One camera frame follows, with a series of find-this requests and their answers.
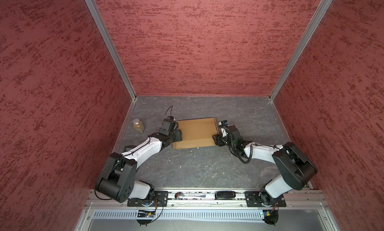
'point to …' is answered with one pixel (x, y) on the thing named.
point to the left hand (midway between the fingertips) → (177, 136)
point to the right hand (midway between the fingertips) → (215, 138)
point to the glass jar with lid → (138, 125)
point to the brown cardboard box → (196, 133)
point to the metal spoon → (180, 195)
